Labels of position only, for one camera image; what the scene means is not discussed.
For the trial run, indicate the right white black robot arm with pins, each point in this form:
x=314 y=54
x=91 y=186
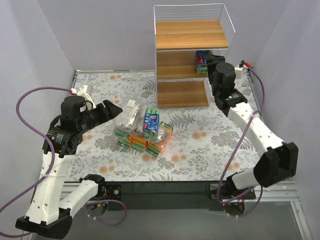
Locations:
x=277 y=159

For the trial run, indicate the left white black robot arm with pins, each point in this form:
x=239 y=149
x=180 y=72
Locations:
x=49 y=215

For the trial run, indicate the orange yellow sponge box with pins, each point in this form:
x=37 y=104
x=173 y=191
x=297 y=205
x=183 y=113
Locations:
x=138 y=143
x=155 y=148

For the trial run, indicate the white wire wooden shelf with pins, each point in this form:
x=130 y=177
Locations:
x=179 y=32

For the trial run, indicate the blue green sponge pack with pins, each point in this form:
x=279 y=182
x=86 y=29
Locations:
x=151 y=123
x=201 y=66

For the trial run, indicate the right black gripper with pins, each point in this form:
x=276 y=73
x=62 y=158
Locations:
x=213 y=59

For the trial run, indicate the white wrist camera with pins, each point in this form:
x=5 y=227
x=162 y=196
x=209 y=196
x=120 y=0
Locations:
x=86 y=92
x=241 y=69

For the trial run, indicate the silver steel wool pack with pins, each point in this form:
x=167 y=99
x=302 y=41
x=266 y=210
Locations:
x=162 y=136
x=127 y=120

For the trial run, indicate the floral patterned table mat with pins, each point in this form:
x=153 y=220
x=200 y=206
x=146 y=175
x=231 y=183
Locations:
x=202 y=142

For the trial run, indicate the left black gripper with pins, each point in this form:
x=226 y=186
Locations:
x=102 y=112

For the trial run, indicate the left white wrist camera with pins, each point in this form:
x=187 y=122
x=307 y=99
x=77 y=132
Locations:
x=86 y=92

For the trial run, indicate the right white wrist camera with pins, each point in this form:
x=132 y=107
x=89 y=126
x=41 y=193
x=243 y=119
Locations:
x=241 y=69

